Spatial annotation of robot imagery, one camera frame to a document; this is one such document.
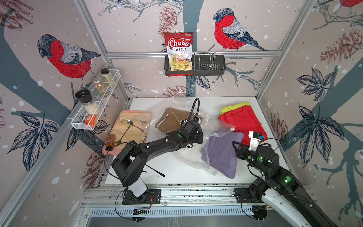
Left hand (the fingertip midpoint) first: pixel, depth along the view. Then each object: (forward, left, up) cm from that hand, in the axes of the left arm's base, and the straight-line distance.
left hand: (206, 134), depth 84 cm
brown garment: (+17, +24, -10) cm, 31 cm away
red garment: (+9, -26, +1) cm, 28 cm away
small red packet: (-6, +56, +23) cm, 61 cm away
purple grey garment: (-12, -7, 0) cm, 14 cm away
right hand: (-9, -12, +9) cm, 17 cm away
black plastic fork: (-19, +28, -13) cm, 36 cm away
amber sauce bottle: (0, +62, -9) cm, 63 cm away
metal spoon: (+16, +54, -11) cm, 58 cm away
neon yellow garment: (+22, -21, 0) cm, 30 cm away
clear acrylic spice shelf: (-5, +64, +20) cm, 67 cm away
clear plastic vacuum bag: (-9, +9, -12) cm, 17 cm away
